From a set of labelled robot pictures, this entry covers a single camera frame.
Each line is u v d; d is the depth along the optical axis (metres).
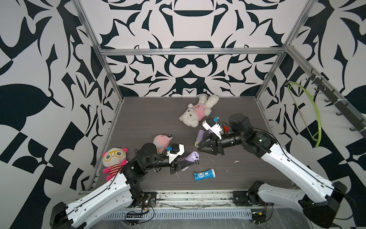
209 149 0.56
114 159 0.81
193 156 0.58
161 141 0.89
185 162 0.58
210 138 0.60
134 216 0.73
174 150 0.52
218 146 0.54
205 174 0.79
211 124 0.55
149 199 0.73
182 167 0.58
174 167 0.55
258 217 0.71
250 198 0.67
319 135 0.66
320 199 0.39
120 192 0.49
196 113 0.99
